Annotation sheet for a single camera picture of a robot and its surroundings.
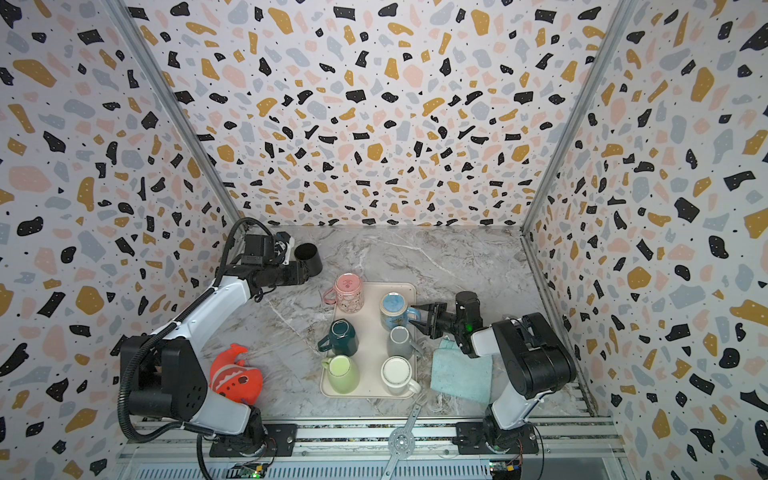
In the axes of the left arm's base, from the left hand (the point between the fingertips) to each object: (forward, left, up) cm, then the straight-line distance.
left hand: (301, 266), depth 87 cm
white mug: (-28, -28, -10) cm, 40 cm away
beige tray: (-17, -20, -16) cm, 31 cm away
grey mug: (-20, -28, -8) cm, 36 cm away
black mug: (+13, +3, -10) cm, 17 cm away
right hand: (-10, -31, -6) cm, 33 cm away
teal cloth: (-26, -44, -16) cm, 54 cm away
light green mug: (-29, -14, -7) cm, 33 cm away
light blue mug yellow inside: (-11, -27, -7) cm, 30 cm away
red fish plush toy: (-29, +14, -9) cm, 33 cm away
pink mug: (-6, -13, -7) cm, 16 cm away
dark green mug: (-20, -13, -8) cm, 25 cm away
